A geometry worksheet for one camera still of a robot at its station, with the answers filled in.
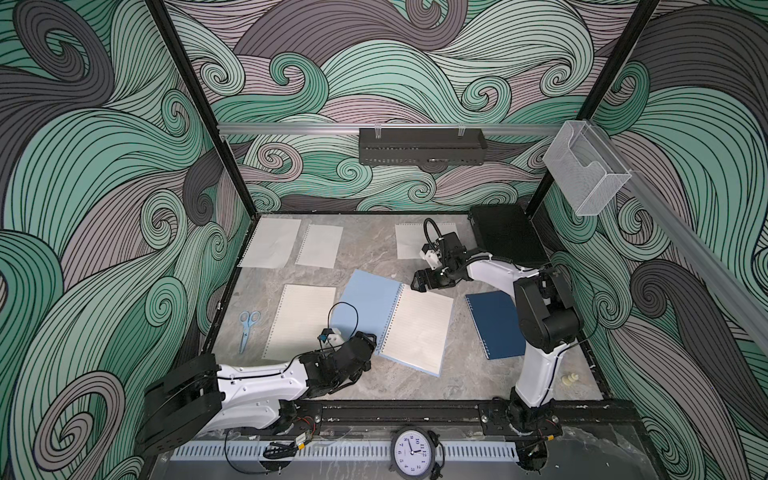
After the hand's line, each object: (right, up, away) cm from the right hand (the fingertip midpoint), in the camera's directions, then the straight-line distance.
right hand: (420, 285), depth 96 cm
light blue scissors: (-54, -10, -5) cm, 55 cm away
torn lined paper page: (-54, +13, +15) cm, 58 cm away
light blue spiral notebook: (-4, -12, -5) cm, 13 cm away
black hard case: (+38, +18, +22) cm, 48 cm away
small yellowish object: (+37, -23, -18) cm, 46 cm away
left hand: (-14, -14, -14) cm, 24 cm away
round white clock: (-6, -34, -29) cm, 45 cm away
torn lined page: (-36, +12, +15) cm, 41 cm away
